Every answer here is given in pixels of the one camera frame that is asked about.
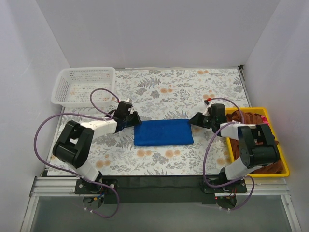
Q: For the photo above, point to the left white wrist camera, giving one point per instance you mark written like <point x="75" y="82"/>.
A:
<point x="131" y="107"/>

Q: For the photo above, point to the yellow plastic bin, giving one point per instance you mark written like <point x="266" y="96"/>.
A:
<point x="252" y="116"/>

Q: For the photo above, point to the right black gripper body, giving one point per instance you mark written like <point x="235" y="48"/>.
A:
<point x="201" y="119"/>

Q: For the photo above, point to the pink towel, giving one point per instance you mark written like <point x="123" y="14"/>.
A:
<point x="264" y="120"/>

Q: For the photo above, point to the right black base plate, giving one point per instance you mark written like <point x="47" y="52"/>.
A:
<point x="238" y="187"/>

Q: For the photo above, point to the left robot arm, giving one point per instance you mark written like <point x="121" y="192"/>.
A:
<point x="74" y="143"/>

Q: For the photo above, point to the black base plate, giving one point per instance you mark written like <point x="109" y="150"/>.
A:
<point x="84" y="187"/>
<point x="238" y="187"/>

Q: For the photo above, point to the aluminium frame rail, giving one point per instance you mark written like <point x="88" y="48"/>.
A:
<point x="65" y="186"/>

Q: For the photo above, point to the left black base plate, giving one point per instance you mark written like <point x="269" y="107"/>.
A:
<point x="84" y="187"/>

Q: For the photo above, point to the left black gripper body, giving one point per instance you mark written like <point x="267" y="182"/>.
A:
<point x="131" y="117"/>

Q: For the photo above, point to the white plastic basket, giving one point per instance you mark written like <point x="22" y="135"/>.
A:
<point x="73" y="86"/>

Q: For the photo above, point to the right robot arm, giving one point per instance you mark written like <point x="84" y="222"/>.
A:
<point x="257" y="146"/>

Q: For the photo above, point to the blue towel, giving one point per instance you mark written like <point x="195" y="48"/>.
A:
<point x="163" y="133"/>

